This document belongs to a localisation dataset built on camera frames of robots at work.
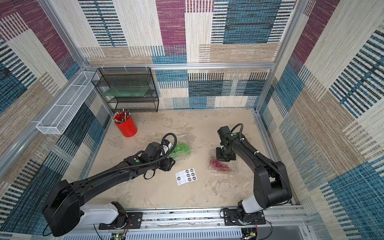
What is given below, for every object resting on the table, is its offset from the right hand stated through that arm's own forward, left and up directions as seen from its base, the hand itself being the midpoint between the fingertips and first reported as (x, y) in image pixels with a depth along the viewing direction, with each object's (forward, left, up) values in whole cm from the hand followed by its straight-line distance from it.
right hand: (224, 161), depth 86 cm
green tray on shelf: (+38, +59, +21) cm, 73 cm away
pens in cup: (+29, +64, +8) cm, 70 cm away
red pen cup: (+23, +60, +6) cm, 65 cm away
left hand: (-1, +29, +4) cm, 29 cm away
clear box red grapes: (-1, +4, -3) cm, 5 cm away
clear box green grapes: (+10, +25, -4) cm, 27 cm away
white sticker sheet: (-6, +22, -6) cm, 23 cm away
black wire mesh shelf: (+52, +64, +16) cm, 84 cm away
